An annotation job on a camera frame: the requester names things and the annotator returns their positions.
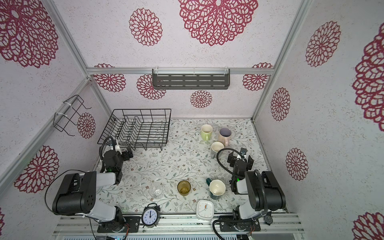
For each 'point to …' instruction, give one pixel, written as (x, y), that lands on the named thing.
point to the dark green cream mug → (217, 188)
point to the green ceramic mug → (206, 132)
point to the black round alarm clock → (150, 215)
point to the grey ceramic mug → (215, 147)
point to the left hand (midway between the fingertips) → (123, 147)
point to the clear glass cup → (156, 191)
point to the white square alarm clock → (205, 209)
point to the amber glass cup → (184, 187)
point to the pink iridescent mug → (224, 136)
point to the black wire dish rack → (137, 128)
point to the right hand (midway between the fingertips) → (241, 152)
